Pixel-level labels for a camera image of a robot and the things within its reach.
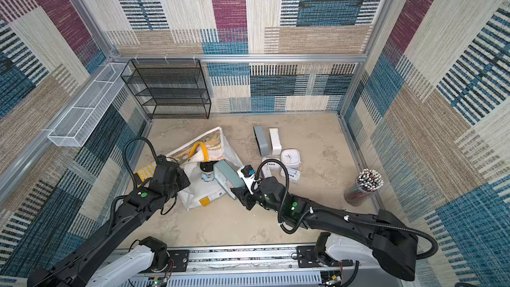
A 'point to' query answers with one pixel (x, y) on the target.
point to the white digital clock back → (293, 174)
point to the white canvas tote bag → (212, 147)
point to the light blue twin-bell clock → (207, 171)
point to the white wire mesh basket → (76, 125)
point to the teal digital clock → (227, 177)
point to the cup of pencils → (368, 181)
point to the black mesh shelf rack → (169, 88)
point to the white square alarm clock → (291, 158)
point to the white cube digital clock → (277, 147)
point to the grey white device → (261, 140)
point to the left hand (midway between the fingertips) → (186, 174)
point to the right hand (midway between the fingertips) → (239, 186)
